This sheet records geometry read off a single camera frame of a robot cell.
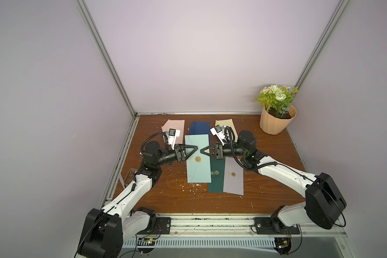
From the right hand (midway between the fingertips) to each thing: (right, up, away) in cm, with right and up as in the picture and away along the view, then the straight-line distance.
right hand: (202, 147), depth 67 cm
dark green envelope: (+10, -16, +25) cm, 31 cm away
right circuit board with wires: (+37, -45, +4) cm, 58 cm away
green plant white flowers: (+42, +25, +21) cm, 54 cm away
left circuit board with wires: (-26, -46, +5) cm, 53 cm away
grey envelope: (+18, -20, +22) cm, 35 cm away
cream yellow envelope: (+20, +12, +46) cm, 52 cm away
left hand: (-3, -2, +3) cm, 4 cm away
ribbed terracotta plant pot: (+46, +10, +32) cm, 57 cm away
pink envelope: (-19, +11, +47) cm, 52 cm away
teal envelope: (-1, -8, +3) cm, 9 cm away
